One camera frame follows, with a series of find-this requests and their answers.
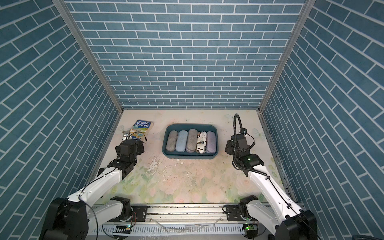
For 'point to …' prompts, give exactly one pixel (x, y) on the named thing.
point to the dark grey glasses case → (192, 140)
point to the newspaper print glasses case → (201, 145)
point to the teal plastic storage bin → (200, 127)
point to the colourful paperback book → (140, 128)
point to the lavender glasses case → (211, 142)
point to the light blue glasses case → (181, 141)
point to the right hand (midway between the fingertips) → (235, 144)
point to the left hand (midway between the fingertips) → (135, 142)
